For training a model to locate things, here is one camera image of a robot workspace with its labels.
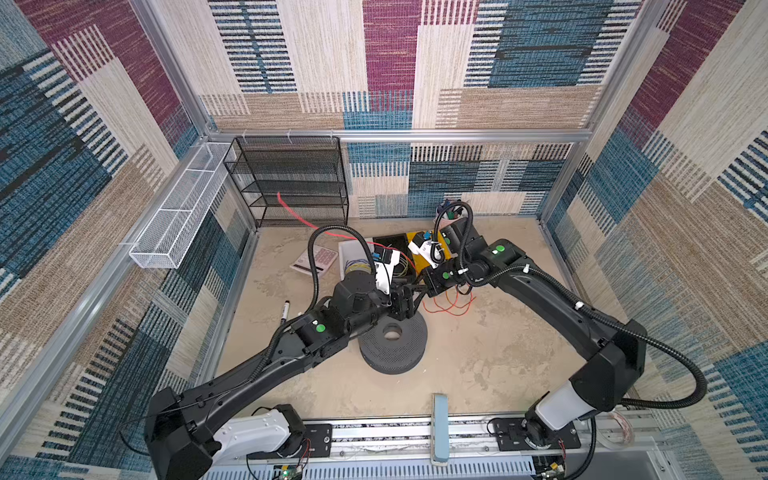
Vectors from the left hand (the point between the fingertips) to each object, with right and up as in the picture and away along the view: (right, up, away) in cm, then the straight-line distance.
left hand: (419, 282), depth 67 cm
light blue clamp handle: (+6, -40, +6) cm, 41 cm away
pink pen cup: (+16, +17, +41) cm, 48 cm away
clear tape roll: (+50, -38, +9) cm, 64 cm away
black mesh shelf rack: (-42, +32, +43) cm, 68 cm away
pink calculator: (-30, +4, +41) cm, 51 cm away
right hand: (0, -3, +8) cm, 8 cm away
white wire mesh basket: (-73, +11, +24) cm, 78 cm away
